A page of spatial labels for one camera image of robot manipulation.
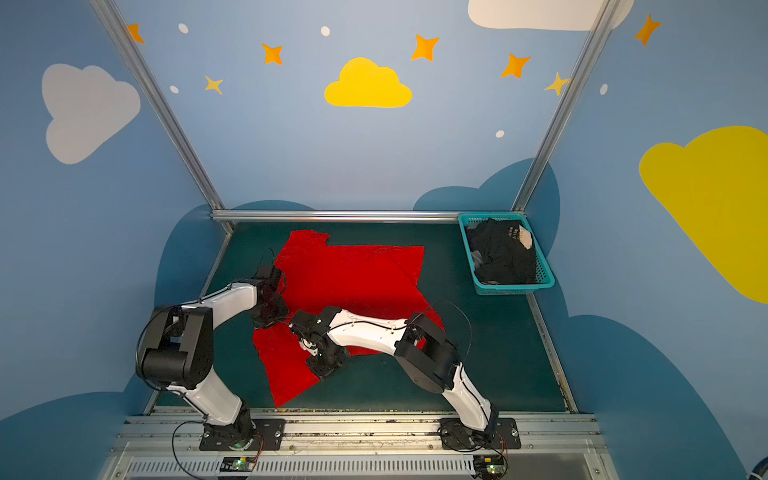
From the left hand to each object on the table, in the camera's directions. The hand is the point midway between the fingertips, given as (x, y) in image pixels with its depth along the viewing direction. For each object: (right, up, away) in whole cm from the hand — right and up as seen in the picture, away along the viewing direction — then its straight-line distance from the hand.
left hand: (283, 318), depth 95 cm
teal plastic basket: (+86, +13, +3) cm, 87 cm away
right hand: (+17, -13, -13) cm, 25 cm away
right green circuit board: (+60, -31, -23) cm, 71 cm away
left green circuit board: (-3, -30, -24) cm, 39 cm away
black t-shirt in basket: (+72, +23, +4) cm, 76 cm away
